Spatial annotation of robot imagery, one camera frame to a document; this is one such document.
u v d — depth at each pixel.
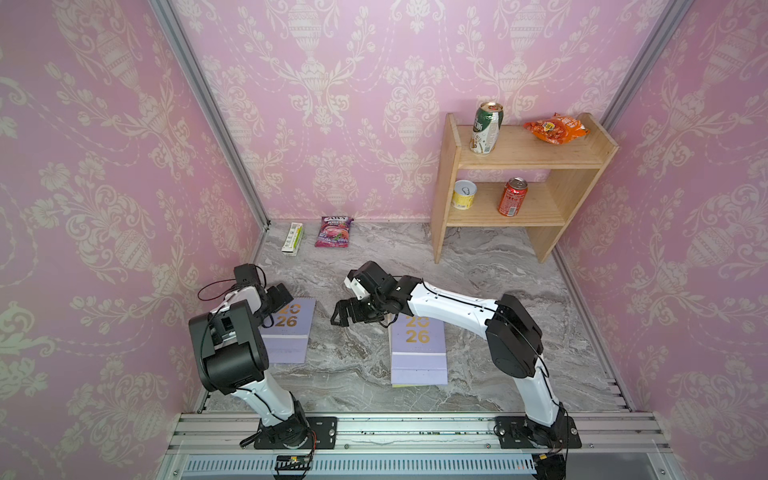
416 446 0.73
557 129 0.75
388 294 0.66
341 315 0.75
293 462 0.73
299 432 0.69
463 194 0.92
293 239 1.09
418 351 0.82
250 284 0.72
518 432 0.74
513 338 0.50
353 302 0.75
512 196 0.87
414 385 0.81
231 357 0.48
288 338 0.90
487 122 0.70
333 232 1.13
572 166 0.76
